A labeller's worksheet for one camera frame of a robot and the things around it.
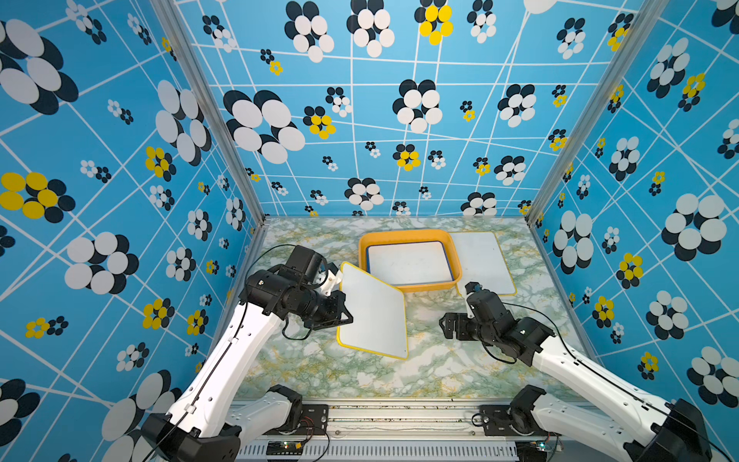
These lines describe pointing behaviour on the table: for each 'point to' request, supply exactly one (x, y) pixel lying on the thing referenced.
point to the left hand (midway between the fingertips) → (356, 315)
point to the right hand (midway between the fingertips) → (456, 320)
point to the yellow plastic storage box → (413, 236)
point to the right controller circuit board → (532, 450)
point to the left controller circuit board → (284, 448)
